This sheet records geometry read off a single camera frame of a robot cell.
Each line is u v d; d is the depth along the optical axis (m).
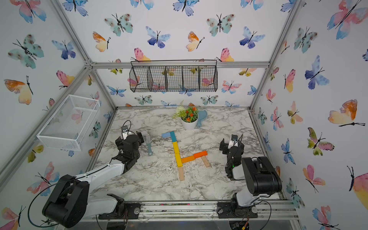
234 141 0.77
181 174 0.87
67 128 1.04
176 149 0.96
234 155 0.69
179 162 0.91
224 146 0.84
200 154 0.94
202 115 1.14
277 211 0.76
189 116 0.96
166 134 1.05
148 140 1.01
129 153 0.66
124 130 0.72
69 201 0.41
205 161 0.91
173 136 1.04
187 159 0.93
